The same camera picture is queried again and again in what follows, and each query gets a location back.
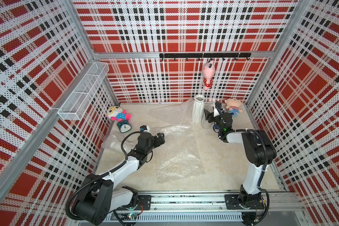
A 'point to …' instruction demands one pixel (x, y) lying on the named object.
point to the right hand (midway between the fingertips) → (210, 107)
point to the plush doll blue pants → (233, 105)
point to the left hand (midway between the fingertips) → (160, 136)
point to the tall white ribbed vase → (198, 108)
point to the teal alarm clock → (124, 126)
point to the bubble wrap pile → (179, 117)
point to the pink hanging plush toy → (208, 70)
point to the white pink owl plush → (116, 113)
